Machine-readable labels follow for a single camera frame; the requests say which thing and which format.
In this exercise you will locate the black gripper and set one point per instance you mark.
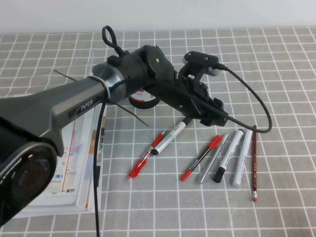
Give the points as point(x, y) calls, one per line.
point(190, 98)

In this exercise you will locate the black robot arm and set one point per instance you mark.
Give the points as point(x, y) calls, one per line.
point(31, 126)

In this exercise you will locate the black mesh pen holder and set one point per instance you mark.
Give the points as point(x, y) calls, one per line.
point(143, 100)

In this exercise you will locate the silver clear pen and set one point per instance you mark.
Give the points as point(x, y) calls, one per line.
point(211, 160)

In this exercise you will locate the red gel pen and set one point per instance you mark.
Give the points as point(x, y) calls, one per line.
point(141, 163)

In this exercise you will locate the dark red pencil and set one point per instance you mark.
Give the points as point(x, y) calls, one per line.
point(254, 166)

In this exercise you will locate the white paint marker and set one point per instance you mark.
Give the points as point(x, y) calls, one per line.
point(242, 159)

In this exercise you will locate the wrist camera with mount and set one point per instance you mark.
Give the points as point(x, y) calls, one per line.
point(197, 64)

